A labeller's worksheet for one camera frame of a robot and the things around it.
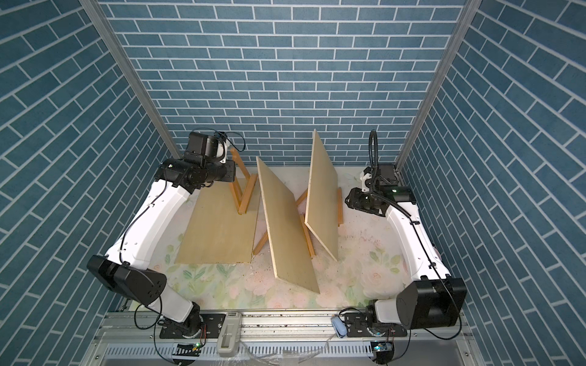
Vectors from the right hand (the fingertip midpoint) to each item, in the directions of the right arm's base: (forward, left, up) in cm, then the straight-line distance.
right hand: (353, 201), depth 80 cm
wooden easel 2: (-16, +16, +6) cm, 23 cm away
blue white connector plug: (-36, +3, -19) cm, 41 cm away
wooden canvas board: (-5, +55, -22) cm, 59 cm away
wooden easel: (+2, +43, -6) cm, 43 cm away
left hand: (+3, +40, +11) cm, 41 cm away
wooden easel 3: (+9, +3, -16) cm, 19 cm away
